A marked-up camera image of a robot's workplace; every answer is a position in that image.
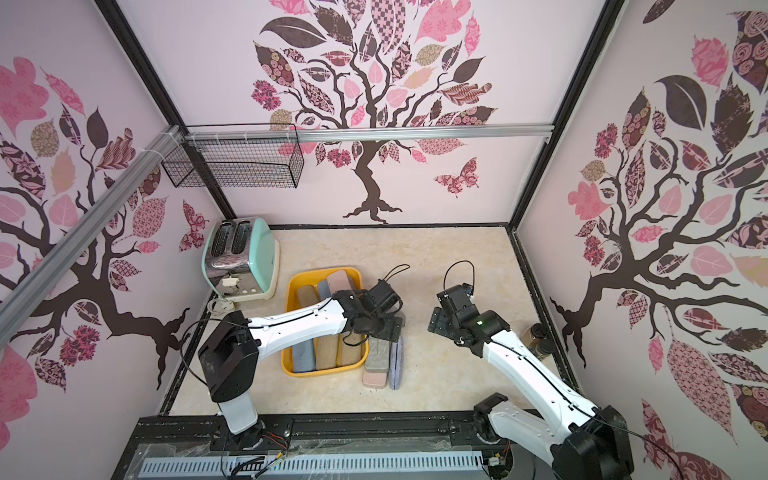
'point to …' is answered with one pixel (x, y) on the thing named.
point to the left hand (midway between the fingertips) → (386, 334)
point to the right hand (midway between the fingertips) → (443, 321)
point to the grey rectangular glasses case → (377, 354)
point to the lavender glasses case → (396, 364)
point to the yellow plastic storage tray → (309, 276)
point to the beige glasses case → (351, 348)
